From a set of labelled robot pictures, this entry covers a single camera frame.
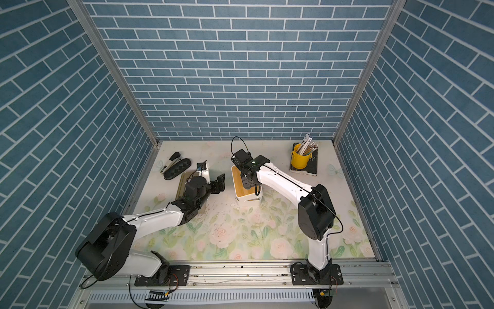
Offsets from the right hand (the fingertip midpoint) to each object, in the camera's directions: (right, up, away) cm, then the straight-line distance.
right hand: (254, 180), depth 88 cm
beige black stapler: (-46, +9, +17) cm, 49 cm away
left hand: (-14, +2, -1) cm, 15 cm away
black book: (+32, +5, +18) cm, 38 cm away
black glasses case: (-43, +5, +16) cm, 46 cm away
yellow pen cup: (+24, +9, +13) cm, 29 cm away
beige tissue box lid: (-34, +1, +5) cm, 34 cm away
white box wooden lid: (-5, -5, -6) cm, 9 cm away
